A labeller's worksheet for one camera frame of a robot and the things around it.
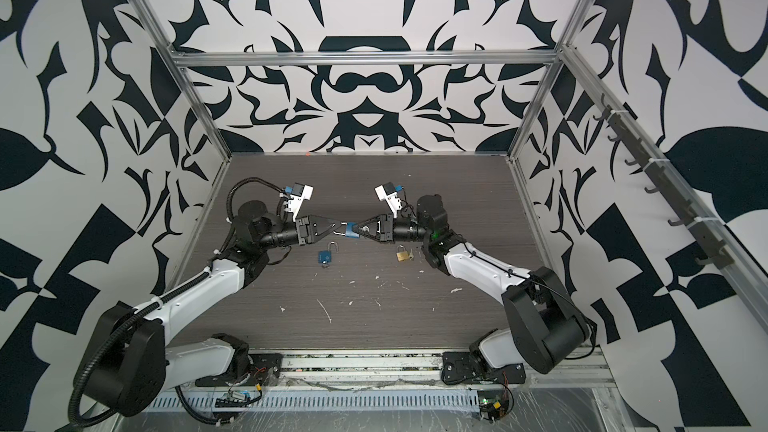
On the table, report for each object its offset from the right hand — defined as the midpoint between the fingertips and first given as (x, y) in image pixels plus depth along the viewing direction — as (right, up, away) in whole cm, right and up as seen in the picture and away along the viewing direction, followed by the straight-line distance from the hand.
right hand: (357, 232), depth 71 cm
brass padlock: (+12, -11, +23) cm, 28 cm away
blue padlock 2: (-12, -11, +21) cm, 26 cm away
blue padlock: (-2, 0, +1) cm, 2 cm away
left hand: (-4, +3, +1) cm, 5 cm away
